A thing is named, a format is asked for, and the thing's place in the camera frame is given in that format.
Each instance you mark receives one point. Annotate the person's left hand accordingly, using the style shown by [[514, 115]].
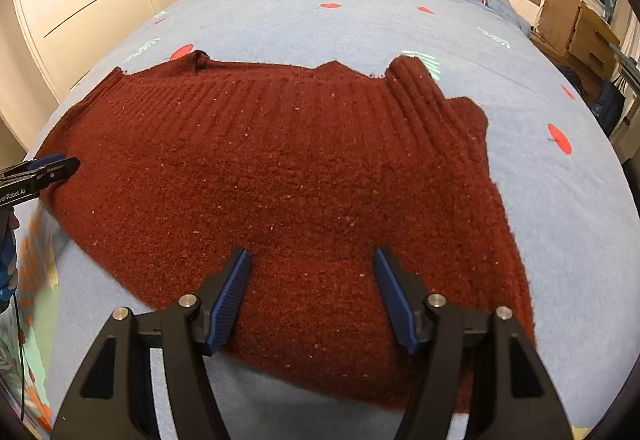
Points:
[[6, 260]]

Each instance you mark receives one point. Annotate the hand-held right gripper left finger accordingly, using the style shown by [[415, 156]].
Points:
[[230, 300]]

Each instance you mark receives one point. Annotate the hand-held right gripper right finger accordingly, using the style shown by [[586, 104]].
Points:
[[395, 300]]

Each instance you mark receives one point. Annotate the dark bag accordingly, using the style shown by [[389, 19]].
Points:
[[605, 107]]

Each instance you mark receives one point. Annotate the dark red knitted sweater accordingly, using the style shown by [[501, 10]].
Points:
[[300, 180]]

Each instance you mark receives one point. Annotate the bed with blue patterned cover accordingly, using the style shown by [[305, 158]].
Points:
[[380, 20]]

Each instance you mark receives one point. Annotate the wooden nightstand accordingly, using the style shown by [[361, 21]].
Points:
[[575, 35]]

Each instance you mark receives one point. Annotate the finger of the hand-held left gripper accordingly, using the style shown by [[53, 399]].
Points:
[[45, 160], [55, 172]]

